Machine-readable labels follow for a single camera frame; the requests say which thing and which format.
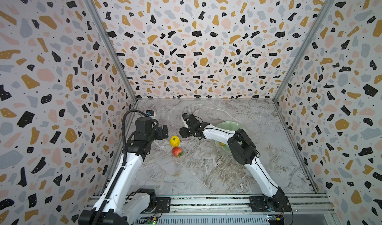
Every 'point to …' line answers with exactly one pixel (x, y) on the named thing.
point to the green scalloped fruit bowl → (229, 125)
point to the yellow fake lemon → (175, 141)
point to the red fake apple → (177, 152)
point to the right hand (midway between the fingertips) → (180, 128)
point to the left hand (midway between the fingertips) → (157, 124)
